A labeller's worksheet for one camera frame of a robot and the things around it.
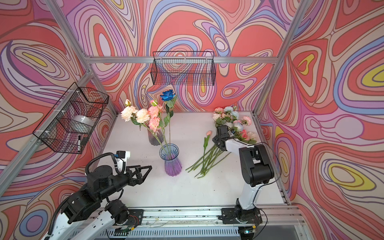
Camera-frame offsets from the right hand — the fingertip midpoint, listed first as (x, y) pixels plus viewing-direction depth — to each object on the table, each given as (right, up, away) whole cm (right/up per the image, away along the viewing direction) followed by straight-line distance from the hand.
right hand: (217, 142), depth 100 cm
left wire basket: (-76, +12, -30) cm, 82 cm away
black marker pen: (-73, +2, -28) cm, 78 cm away
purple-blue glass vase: (-29, -14, -10) cm, 34 cm away
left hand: (-37, -7, -34) cm, 51 cm away
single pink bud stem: (-8, 0, +1) cm, 8 cm away
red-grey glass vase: (-43, +2, -3) cm, 43 cm away
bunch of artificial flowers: (+10, +18, +11) cm, 24 cm away
